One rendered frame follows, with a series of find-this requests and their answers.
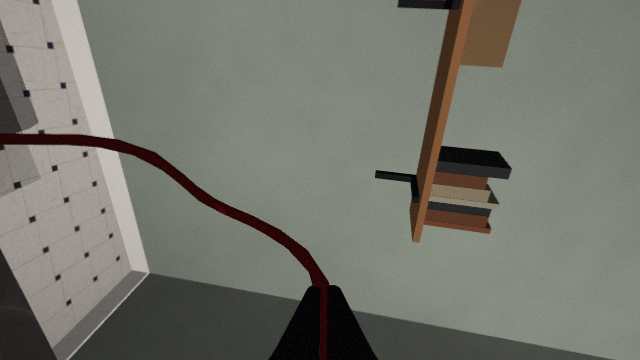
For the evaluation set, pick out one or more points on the dark red wire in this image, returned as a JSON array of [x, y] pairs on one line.
[[301, 254]]

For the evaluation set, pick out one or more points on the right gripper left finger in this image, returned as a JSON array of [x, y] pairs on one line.
[[301, 339]]

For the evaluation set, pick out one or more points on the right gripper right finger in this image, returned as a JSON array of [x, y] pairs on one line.
[[345, 339]]

